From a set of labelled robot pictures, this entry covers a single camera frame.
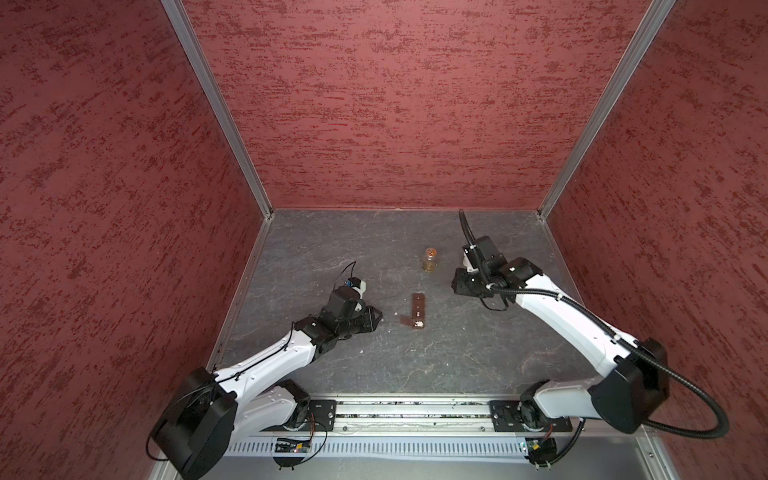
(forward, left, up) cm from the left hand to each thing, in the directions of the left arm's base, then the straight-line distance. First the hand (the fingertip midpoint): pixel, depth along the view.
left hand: (379, 321), depth 84 cm
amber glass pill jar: (+23, -17, -4) cm, 29 cm away
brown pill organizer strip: (+3, -12, -6) cm, 13 cm away
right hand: (+6, -22, +8) cm, 24 cm away
